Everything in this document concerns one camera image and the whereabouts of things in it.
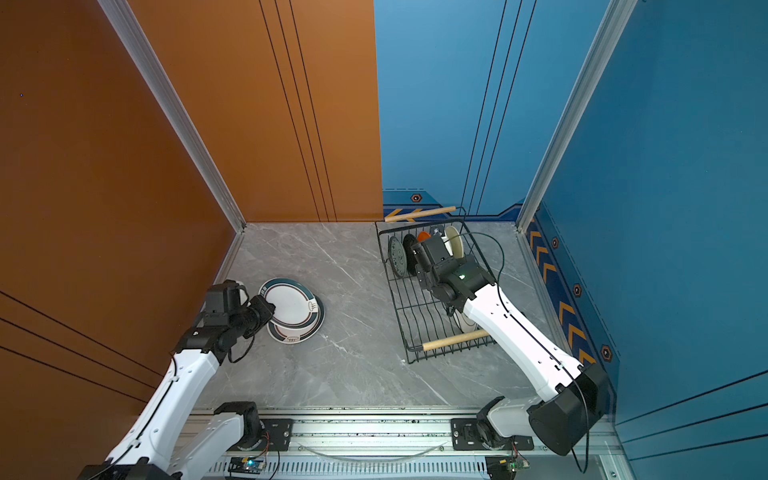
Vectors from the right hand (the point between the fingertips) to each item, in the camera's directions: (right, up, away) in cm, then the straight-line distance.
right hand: (443, 266), depth 77 cm
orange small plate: (-3, +9, +22) cm, 24 cm away
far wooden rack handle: (-4, +16, +21) cm, 27 cm away
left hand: (-45, -10, +4) cm, 46 cm away
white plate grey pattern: (+8, -18, +13) cm, 24 cm away
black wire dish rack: (-3, -20, +12) cm, 23 cm away
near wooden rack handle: (+2, -17, -7) cm, 19 cm away
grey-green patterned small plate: (-11, +2, +23) cm, 26 cm away
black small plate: (-8, +8, +25) cm, 27 cm away
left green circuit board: (-48, -47, -6) cm, 68 cm away
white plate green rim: (-42, -11, +12) cm, 45 cm away
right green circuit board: (+14, -47, -7) cm, 50 cm away
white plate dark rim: (-43, -21, +10) cm, 49 cm away
